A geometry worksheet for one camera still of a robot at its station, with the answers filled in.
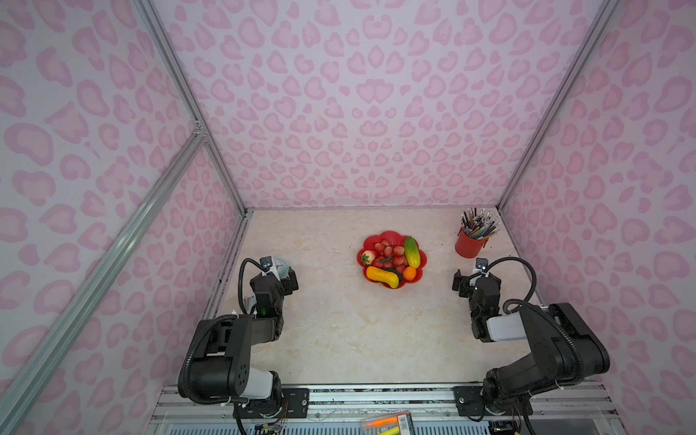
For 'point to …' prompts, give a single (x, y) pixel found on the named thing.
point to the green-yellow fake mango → (412, 252)
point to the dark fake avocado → (398, 274)
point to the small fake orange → (410, 273)
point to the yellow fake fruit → (387, 276)
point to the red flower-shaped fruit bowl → (399, 240)
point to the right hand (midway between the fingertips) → (475, 270)
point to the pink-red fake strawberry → (368, 257)
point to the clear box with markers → (393, 424)
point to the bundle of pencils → (479, 225)
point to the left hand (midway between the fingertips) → (277, 266)
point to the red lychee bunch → (390, 256)
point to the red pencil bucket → (468, 246)
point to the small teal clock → (282, 266)
